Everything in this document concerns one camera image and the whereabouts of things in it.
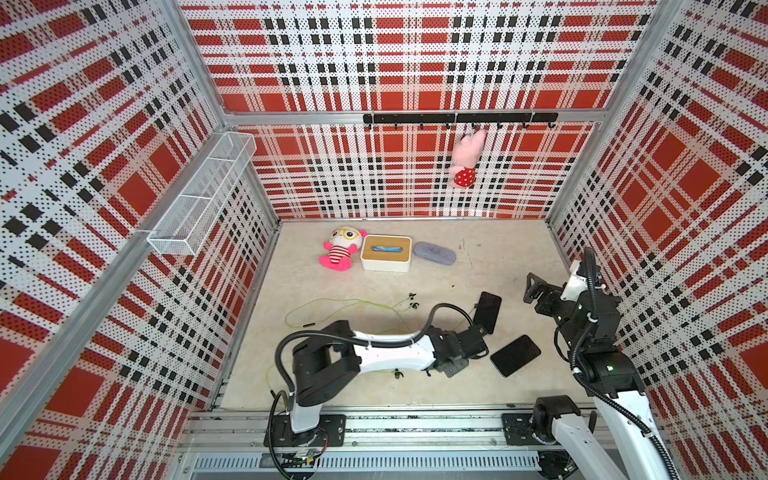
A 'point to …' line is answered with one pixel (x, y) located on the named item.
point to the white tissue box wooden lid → (386, 253)
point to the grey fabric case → (435, 253)
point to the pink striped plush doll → (344, 243)
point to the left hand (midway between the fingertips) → (452, 350)
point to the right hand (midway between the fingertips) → (548, 280)
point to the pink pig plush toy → (466, 152)
